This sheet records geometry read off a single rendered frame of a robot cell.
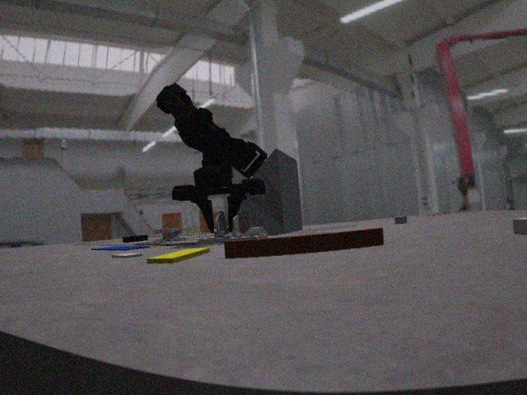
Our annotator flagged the yellow flat bar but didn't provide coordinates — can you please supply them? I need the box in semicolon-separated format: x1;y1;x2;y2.
147;248;210;264

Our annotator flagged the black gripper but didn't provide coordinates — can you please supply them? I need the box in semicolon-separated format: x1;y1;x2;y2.
172;154;266;233

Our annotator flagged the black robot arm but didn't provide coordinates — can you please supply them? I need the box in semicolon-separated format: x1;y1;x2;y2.
156;83;268;188

